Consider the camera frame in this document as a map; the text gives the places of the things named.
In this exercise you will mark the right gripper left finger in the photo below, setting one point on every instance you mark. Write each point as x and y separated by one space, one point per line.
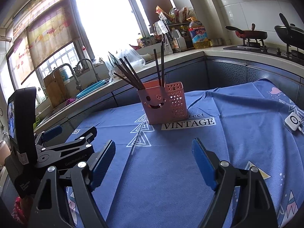
50 206

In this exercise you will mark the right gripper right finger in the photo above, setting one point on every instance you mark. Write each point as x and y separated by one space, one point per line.
254 208

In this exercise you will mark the brown wooden chopstick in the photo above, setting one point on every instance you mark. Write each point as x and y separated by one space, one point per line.
123 69
129 81
157 67
130 75
124 75
162 64
134 73

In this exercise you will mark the person's right hand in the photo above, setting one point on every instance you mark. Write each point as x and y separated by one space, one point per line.
21 210

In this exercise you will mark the phone mounted on gripper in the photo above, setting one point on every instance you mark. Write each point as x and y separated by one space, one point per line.
21 118

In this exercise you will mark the wooden cutting board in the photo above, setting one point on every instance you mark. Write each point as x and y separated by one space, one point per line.
55 89

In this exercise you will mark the blue plastic basin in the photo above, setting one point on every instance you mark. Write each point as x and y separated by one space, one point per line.
91 88

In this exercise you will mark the white square device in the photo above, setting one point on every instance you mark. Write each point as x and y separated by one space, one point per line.
293 123

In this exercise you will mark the white ceramic mug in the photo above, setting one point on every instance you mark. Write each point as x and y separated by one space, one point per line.
116 70

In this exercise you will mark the blue patterned tablecloth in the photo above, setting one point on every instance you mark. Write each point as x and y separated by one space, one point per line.
154 180

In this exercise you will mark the clear plastic bag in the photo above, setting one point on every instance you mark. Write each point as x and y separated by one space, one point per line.
129 53

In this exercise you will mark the pink plastic utensil holder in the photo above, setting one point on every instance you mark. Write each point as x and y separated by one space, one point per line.
163 104

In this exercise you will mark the patterned roller blind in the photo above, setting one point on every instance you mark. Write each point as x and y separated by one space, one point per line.
40 29

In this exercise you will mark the white plastic jug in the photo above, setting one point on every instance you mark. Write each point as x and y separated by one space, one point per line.
180 39

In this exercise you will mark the red frying pan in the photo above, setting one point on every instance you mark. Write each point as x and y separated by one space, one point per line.
248 34

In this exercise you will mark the black wok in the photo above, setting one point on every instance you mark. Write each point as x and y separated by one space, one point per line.
290 34

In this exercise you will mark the yellow cooking oil bottle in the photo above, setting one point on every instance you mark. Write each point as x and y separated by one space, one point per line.
198 35

